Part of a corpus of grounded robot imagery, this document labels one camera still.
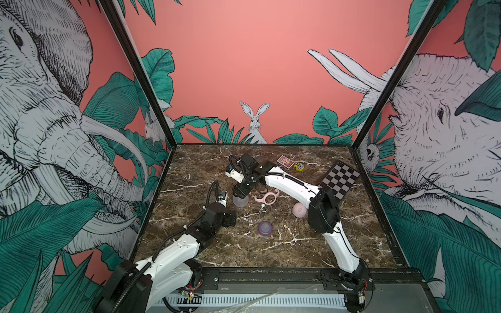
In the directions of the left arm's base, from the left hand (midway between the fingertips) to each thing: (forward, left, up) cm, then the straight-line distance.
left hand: (227, 205), depth 87 cm
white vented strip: (-36, -13, -7) cm, 39 cm away
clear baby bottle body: (+5, -5, -7) cm, 11 cm away
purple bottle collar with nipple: (-10, -17, -4) cm, 20 cm away
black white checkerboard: (+15, -59, -4) cm, 61 cm away
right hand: (+7, -4, +4) cm, 9 cm away
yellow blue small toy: (+26, -40, -7) cm, 48 cm away
